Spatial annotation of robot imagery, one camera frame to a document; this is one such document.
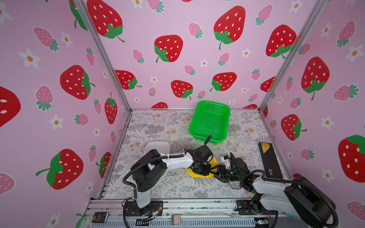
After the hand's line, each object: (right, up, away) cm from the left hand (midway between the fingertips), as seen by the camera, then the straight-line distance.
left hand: (210, 174), depth 84 cm
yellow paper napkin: (+3, +6, +4) cm, 8 cm away
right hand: (-1, +2, -2) cm, 3 cm away
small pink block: (-20, -17, -15) cm, 30 cm away
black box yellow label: (+40, +6, +7) cm, 41 cm away
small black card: (-58, -16, -14) cm, 62 cm away
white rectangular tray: (-31, +14, +12) cm, 36 cm away
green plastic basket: (+5, +35, +31) cm, 47 cm away
